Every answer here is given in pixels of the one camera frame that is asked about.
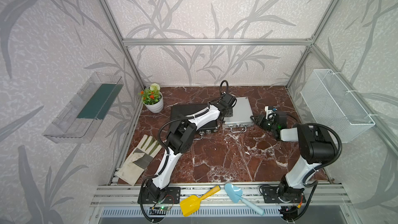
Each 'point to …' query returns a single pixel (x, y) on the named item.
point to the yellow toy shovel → (190, 204)
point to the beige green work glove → (138, 159)
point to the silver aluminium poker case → (241, 118)
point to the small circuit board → (165, 208)
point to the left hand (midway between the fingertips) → (229, 112)
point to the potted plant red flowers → (152, 98)
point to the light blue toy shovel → (235, 193)
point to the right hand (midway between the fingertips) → (251, 117)
